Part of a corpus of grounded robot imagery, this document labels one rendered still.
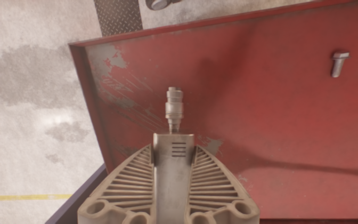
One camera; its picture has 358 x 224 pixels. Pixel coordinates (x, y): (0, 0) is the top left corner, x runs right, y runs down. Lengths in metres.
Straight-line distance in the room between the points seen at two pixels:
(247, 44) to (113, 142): 0.33
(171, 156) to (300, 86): 0.26
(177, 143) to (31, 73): 1.71
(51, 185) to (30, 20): 1.70
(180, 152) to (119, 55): 0.21
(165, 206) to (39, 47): 1.64
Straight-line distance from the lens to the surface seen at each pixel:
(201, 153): 0.16
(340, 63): 0.34
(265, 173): 0.37
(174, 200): 0.19
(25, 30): 1.79
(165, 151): 0.16
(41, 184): 2.40
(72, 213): 0.92
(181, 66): 0.26
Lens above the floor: 1.11
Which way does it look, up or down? 73 degrees down
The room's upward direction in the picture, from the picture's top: 162 degrees counter-clockwise
